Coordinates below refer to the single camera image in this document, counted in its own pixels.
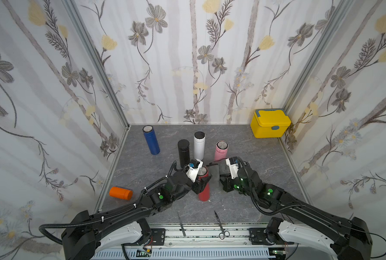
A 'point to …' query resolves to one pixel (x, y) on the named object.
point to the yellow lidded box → (269, 123)
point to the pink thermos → (221, 151)
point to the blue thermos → (153, 142)
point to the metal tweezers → (184, 233)
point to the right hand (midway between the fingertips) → (220, 177)
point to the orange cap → (120, 193)
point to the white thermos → (199, 143)
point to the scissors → (224, 233)
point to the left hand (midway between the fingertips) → (207, 173)
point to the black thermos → (183, 147)
